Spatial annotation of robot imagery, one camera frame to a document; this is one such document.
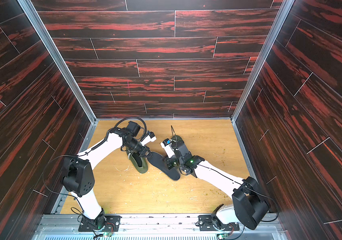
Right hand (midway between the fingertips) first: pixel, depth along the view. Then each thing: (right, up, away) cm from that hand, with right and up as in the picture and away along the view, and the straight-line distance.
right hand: (166, 156), depth 84 cm
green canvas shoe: (-17, -5, +7) cm, 19 cm away
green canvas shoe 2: (+7, +10, +23) cm, 26 cm away
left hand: (-8, 0, +1) cm, 8 cm away
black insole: (-3, -4, +1) cm, 5 cm away
